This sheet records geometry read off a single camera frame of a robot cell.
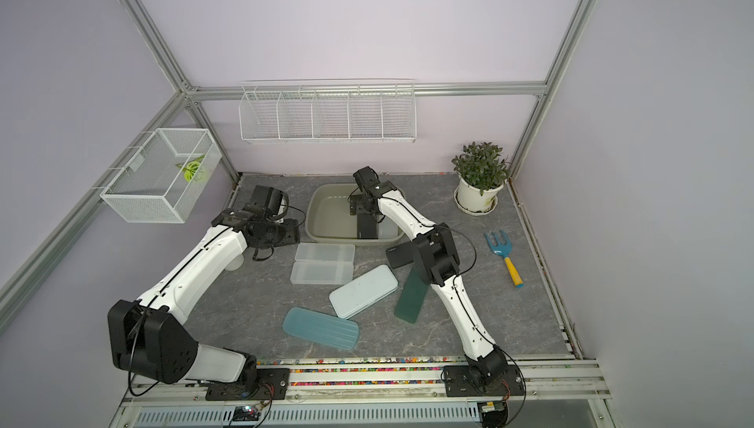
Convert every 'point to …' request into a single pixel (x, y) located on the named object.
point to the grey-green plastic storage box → (329, 222)
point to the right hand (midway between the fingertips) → (365, 203)
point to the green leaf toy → (189, 167)
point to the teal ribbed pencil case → (322, 328)
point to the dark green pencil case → (411, 297)
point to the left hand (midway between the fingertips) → (290, 237)
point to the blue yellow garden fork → (504, 249)
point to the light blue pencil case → (352, 296)
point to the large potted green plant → (482, 174)
